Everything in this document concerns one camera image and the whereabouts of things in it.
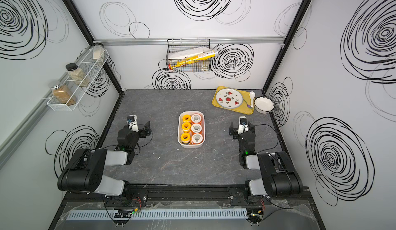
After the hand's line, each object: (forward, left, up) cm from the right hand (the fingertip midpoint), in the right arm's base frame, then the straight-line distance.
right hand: (243, 122), depth 88 cm
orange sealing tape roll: (+7, +27, -7) cm, 29 cm away
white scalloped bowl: (+22, -20, -10) cm, 32 cm away
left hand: (0, +60, -1) cm, 60 cm away
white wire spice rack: (+26, +93, +18) cm, 98 cm away
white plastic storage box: (+8, +38, -6) cm, 39 cm away
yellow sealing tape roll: (+8, +35, -6) cm, 37 cm away
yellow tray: (+21, -7, -12) cm, 25 cm away
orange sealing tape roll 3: (-7, +26, -8) cm, 29 cm away
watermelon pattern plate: (+29, +4, -11) cm, 31 cm away
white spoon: (+32, -14, -11) cm, 36 cm away
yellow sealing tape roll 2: (+1, +34, -7) cm, 34 cm away
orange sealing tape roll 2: (0, +27, -7) cm, 28 cm away
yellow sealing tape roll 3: (-6, +34, -8) cm, 35 cm away
